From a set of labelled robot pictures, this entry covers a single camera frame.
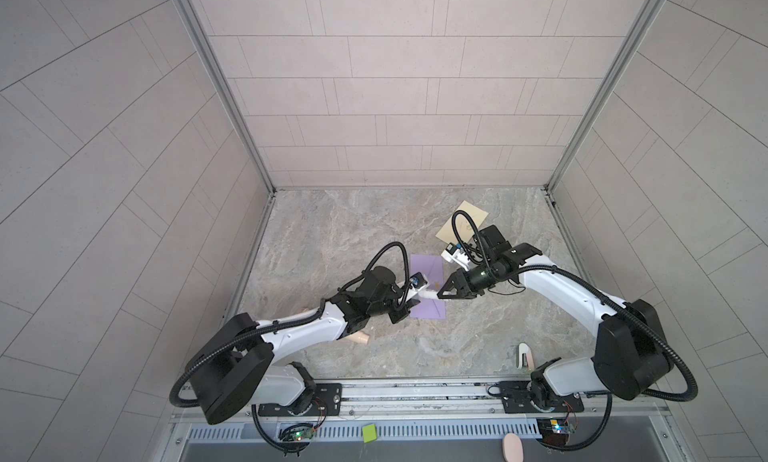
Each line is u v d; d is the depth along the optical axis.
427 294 0.76
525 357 0.77
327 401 0.71
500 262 0.62
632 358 0.41
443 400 0.72
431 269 0.94
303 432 0.64
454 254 0.74
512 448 0.64
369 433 0.65
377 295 0.62
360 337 0.79
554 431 0.68
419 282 0.68
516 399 0.71
